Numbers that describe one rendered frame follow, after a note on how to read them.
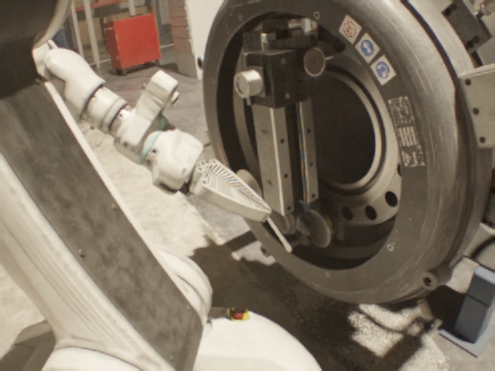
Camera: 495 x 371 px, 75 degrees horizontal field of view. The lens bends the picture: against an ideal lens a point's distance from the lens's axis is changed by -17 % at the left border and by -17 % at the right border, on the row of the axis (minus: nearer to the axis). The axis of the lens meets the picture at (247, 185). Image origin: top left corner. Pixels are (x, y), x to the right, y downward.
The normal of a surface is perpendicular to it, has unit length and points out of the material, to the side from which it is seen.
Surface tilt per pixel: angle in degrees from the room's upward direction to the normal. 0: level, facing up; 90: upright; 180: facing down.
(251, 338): 0
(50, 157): 70
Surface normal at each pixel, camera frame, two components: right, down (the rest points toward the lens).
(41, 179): 0.89, -0.33
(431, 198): -0.78, 0.37
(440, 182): -0.53, 0.41
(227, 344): -0.11, -0.88
